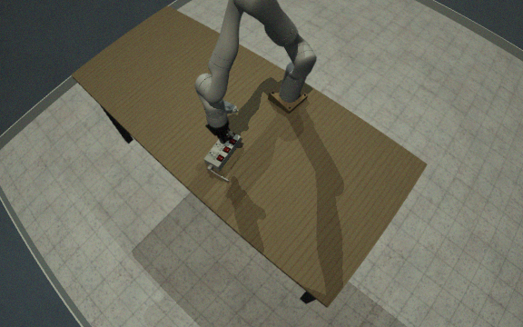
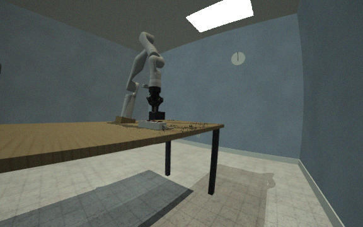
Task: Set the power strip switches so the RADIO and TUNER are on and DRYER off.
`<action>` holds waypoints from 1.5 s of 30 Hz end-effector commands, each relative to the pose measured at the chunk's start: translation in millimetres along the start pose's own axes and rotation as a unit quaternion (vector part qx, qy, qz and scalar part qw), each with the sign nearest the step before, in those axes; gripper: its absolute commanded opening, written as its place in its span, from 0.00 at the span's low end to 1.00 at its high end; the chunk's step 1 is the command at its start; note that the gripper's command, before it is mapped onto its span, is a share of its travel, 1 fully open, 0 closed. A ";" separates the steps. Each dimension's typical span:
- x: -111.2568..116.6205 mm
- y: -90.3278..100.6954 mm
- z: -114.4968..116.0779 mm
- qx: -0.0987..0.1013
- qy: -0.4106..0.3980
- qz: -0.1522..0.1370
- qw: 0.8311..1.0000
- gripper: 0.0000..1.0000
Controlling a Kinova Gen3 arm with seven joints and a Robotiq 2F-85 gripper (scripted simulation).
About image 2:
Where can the white power strip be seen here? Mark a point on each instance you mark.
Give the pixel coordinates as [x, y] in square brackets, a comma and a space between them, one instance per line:
[148, 124]

